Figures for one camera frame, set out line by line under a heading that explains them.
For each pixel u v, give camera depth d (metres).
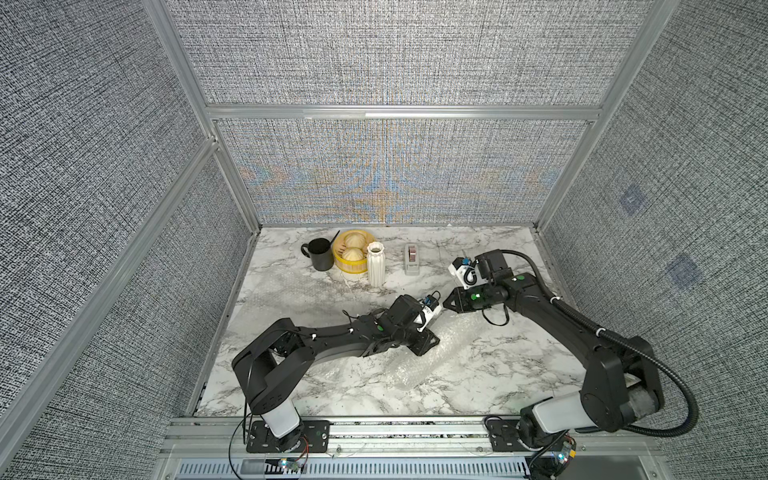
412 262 1.06
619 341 0.44
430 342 0.76
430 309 0.75
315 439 0.73
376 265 0.92
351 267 1.03
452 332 0.82
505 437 0.72
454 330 0.83
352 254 1.03
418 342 0.74
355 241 1.06
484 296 0.71
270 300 0.99
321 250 1.02
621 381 0.42
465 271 0.77
